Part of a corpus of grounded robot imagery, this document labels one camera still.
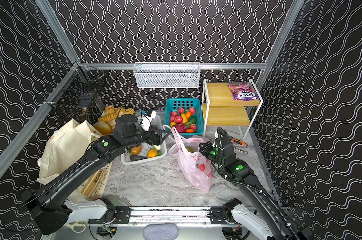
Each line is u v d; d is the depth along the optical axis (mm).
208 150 642
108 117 1122
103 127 1041
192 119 1075
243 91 800
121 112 1164
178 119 1049
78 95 934
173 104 1174
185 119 1088
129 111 1166
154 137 596
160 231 685
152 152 898
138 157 904
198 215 762
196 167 741
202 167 783
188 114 1113
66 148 768
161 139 614
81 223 718
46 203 385
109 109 1166
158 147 950
